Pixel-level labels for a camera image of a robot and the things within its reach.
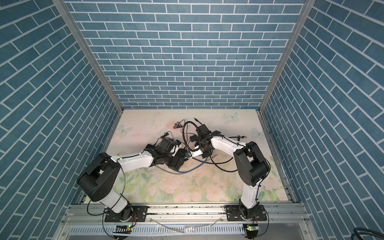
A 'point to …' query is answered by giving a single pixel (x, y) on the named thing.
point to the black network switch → (177, 161)
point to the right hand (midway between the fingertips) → (198, 148)
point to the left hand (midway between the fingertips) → (178, 159)
